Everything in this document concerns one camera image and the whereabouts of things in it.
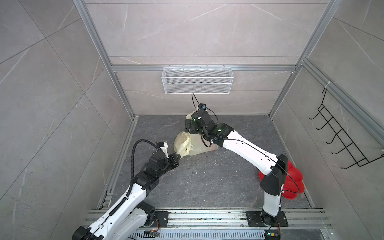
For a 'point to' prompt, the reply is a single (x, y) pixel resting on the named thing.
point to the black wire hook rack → (360, 159)
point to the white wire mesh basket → (197, 80)
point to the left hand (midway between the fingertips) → (181, 152)
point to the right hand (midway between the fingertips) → (192, 122)
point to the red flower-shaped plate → (294, 184)
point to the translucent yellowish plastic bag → (187, 144)
